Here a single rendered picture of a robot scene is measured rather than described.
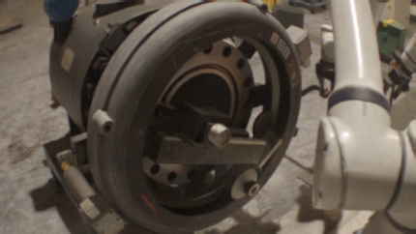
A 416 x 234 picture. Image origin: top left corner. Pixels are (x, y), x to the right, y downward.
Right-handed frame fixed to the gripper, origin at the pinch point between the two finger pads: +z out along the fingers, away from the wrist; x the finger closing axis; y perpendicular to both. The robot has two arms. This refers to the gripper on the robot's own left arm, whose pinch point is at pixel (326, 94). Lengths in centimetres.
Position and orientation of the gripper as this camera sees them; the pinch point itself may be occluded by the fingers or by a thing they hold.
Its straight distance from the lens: 164.7
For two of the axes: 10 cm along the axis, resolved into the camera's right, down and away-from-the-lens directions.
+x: -6.4, -3.9, 6.7
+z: 0.0, 8.7, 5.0
